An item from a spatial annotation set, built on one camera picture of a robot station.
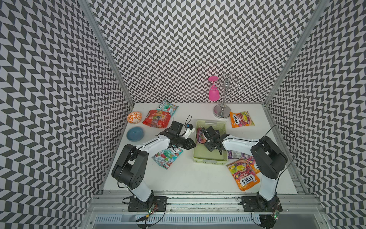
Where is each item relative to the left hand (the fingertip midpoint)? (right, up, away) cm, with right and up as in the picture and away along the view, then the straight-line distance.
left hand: (194, 146), depth 87 cm
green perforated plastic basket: (+5, -7, +5) cm, 9 cm away
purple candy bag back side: (+27, -6, +2) cm, 27 cm away
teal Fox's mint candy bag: (-18, -7, 0) cm, 19 cm away
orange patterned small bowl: (-45, +17, +21) cm, 53 cm away
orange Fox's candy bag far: (+36, +16, +18) cm, 43 cm away
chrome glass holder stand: (+24, +22, +25) cm, 41 cm away
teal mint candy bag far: (-20, +26, +26) cm, 42 cm away
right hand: (+13, +1, +9) cm, 16 cm away
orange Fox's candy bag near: (+28, -15, -6) cm, 32 cm away
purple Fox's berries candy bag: (+4, +4, +9) cm, 11 cm away
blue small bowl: (-41, +6, +12) cm, 43 cm away
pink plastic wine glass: (+15, +36, +17) cm, 42 cm away
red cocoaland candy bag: (-27, +17, +16) cm, 35 cm away
